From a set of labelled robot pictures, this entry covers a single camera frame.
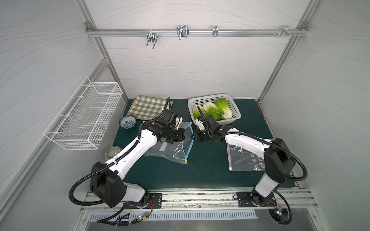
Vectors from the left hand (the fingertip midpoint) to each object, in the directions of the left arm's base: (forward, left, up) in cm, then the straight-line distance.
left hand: (185, 137), depth 77 cm
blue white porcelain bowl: (+22, +44, -16) cm, 52 cm away
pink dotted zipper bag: (-4, -34, -20) cm, 40 cm away
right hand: (+5, -3, -6) cm, 8 cm away
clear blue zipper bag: (-6, +3, -5) cm, 9 cm away
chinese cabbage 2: (+35, -26, -8) cm, 44 cm away
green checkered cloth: (+38, +33, -18) cm, 53 cm away
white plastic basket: (+40, -11, -11) cm, 43 cm away
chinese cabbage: (+32, -17, -11) cm, 37 cm away
